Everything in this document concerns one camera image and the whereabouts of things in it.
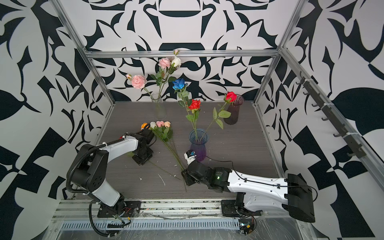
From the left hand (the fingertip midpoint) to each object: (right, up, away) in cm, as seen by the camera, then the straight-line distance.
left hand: (149, 157), depth 91 cm
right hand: (+21, -4, -16) cm, 27 cm away
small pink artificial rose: (+3, +20, +12) cm, 23 cm away
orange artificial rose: (-7, +18, +9) cm, 21 cm away
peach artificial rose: (+8, +19, +12) cm, 24 cm away
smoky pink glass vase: (+52, +29, +4) cm, 59 cm away
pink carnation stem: (-3, +42, -11) cm, 44 cm away
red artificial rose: (+27, +29, -16) cm, 43 cm away
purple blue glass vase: (+29, +13, -10) cm, 33 cm away
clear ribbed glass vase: (+3, +29, +17) cm, 33 cm away
